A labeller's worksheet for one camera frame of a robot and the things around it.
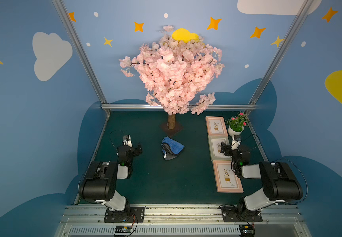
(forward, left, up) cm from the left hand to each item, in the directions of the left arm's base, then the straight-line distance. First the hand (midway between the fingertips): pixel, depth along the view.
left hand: (131, 141), depth 94 cm
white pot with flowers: (+15, -71, +3) cm, 73 cm away
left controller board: (-46, -3, -9) cm, 47 cm away
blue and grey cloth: (-1, -26, -5) cm, 26 cm away
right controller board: (-45, -66, -10) cm, 80 cm away
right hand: (+2, -65, 0) cm, 65 cm away
